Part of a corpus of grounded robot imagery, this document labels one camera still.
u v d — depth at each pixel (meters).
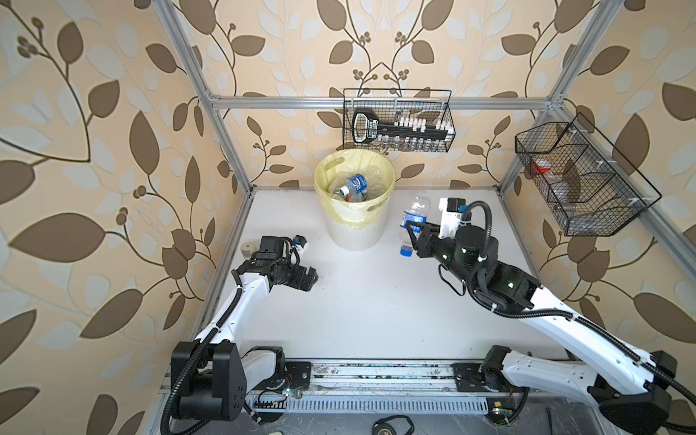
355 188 0.89
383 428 0.65
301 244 0.77
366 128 0.84
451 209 0.55
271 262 0.62
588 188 0.73
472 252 0.46
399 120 0.81
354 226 0.85
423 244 0.57
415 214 0.67
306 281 0.77
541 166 0.81
